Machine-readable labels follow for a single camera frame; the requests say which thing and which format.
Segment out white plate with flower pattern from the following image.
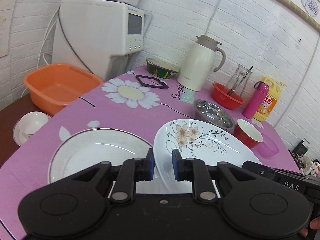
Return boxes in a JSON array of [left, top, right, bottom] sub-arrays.
[[153, 119, 261, 193]]

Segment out stainless steel bowl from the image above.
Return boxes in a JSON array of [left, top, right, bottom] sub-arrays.
[[193, 99, 235, 131]]

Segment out white plate with dark rim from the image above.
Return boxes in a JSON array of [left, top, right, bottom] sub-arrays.
[[48, 128, 152, 183]]

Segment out red bowl white inside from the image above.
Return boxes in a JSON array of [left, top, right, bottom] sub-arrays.
[[233, 119, 263, 149]]

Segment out person's hand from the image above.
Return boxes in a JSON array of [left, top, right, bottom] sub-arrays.
[[300, 217, 320, 237]]

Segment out purple flowered tablecloth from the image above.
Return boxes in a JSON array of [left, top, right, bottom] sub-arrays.
[[0, 64, 301, 240]]

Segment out red plastic colander basket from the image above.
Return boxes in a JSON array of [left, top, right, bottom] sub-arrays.
[[212, 82, 245, 110]]

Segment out pink thermos bottle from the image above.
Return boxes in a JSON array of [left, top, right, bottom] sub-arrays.
[[242, 81, 269, 119]]

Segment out green instant noodle bowl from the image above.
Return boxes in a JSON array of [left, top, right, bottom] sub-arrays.
[[146, 58, 180, 79]]

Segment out cream thermos jug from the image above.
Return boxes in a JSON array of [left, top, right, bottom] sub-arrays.
[[177, 35, 226, 92]]

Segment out yellow dish soap bottle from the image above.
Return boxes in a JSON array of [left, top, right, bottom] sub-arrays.
[[253, 76, 287, 122]]

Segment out small white ceramic bowl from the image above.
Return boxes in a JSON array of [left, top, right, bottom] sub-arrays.
[[18, 112, 49, 135]]

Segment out orange plastic basin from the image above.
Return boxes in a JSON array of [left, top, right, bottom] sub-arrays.
[[23, 63, 103, 116]]

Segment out white saucer with thin rim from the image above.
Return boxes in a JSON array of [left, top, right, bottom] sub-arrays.
[[12, 114, 51, 146]]

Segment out white water dispenser with screen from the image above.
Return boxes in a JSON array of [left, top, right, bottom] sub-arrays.
[[52, 0, 152, 81]]

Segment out dark wooden side table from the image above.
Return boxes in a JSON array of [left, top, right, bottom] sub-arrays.
[[0, 94, 40, 166]]

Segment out black square plastic frame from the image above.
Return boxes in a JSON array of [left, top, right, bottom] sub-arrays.
[[136, 75, 169, 89]]

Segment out white power cable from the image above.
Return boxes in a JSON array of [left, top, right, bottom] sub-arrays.
[[19, 10, 61, 98]]

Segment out grey power cable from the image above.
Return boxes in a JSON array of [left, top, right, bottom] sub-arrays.
[[57, 7, 94, 74]]

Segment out blue round wall decoration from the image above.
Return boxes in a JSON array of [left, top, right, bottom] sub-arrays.
[[301, 0, 319, 17]]

